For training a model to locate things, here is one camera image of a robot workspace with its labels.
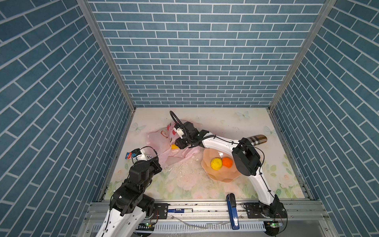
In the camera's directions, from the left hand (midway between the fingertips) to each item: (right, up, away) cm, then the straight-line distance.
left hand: (163, 157), depth 73 cm
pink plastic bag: (-6, +7, +18) cm, 20 cm away
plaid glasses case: (+59, +6, +26) cm, 64 cm away
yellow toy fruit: (+28, -6, +11) cm, 31 cm away
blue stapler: (+34, -26, -3) cm, 43 cm away
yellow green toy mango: (+3, +2, +18) cm, 19 cm away
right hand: (+5, +5, +20) cm, 21 cm away
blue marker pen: (+9, -27, 0) cm, 28 cm away
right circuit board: (+55, -32, -2) cm, 64 cm away
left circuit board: (-8, -34, -1) cm, 35 cm away
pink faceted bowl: (+33, -13, +12) cm, 38 cm away
